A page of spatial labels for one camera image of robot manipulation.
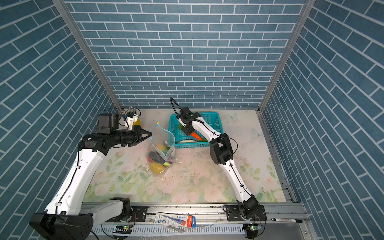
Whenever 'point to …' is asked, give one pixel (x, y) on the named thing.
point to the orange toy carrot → (196, 135)
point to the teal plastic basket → (214, 119)
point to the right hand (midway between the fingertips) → (188, 127)
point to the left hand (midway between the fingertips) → (152, 133)
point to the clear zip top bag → (161, 155)
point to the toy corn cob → (163, 148)
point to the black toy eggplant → (156, 157)
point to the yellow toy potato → (156, 168)
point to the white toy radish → (187, 141)
